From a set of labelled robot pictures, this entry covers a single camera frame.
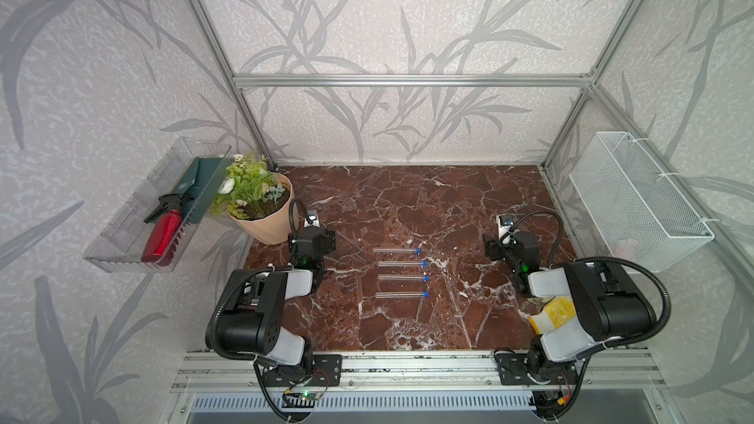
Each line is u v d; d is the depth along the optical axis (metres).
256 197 0.86
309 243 0.71
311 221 0.80
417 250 0.96
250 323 0.44
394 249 0.96
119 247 0.58
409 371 0.75
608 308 0.46
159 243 0.57
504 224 0.83
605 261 0.51
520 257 0.74
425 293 0.85
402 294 0.87
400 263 0.94
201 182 0.73
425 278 0.90
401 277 0.90
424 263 0.93
